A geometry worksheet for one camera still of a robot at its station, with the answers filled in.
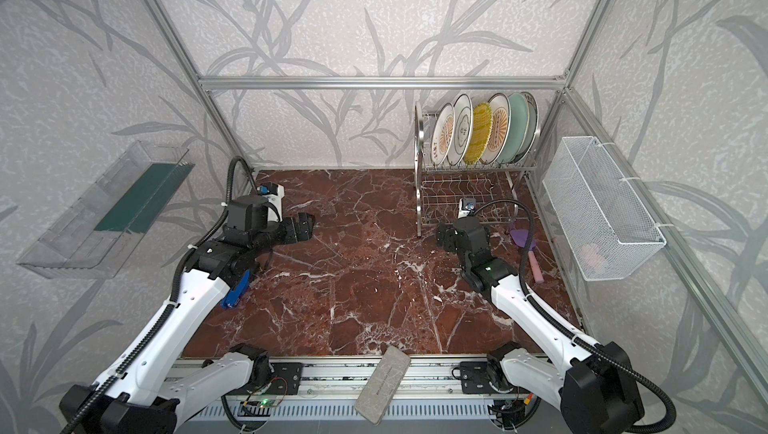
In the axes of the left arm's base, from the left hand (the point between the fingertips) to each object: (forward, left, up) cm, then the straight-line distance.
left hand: (304, 210), depth 76 cm
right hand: (+4, -41, -7) cm, 42 cm away
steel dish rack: (+27, -59, -23) cm, 69 cm away
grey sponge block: (-36, -21, -21) cm, 47 cm away
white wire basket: (-10, -68, +9) cm, 69 cm away
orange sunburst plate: (+25, -37, +4) cm, 45 cm away
